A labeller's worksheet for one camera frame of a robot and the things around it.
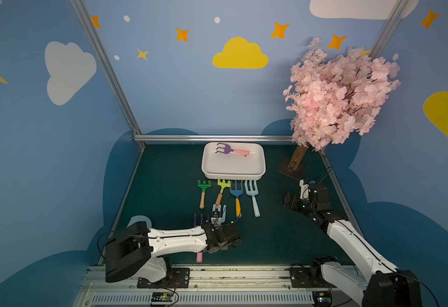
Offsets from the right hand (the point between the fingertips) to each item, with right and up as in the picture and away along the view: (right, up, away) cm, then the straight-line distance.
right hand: (291, 196), depth 87 cm
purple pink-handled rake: (-29, +24, +29) cm, 47 cm away
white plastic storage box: (-25, +14, +24) cm, 38 cm away
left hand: (-32, -18, -4) cm, 37 cm away
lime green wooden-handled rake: (-32, +4, +15) cm, 36 cm away
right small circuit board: (+7, -37, -14) cm, 40 cm away
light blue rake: (-31, -11, +4) cm, 33 cm away
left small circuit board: (-55, -36, -15) cm, 67 cm away
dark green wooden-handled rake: (-42, +3, +14) cm, 45 cm away
